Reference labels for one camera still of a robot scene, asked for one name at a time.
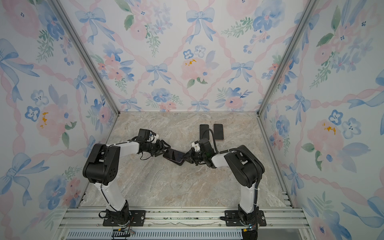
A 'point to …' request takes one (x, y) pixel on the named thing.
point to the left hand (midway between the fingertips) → (169, 147)
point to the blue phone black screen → (202, 128)
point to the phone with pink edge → (174, 155)
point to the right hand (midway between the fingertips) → (180, 156)
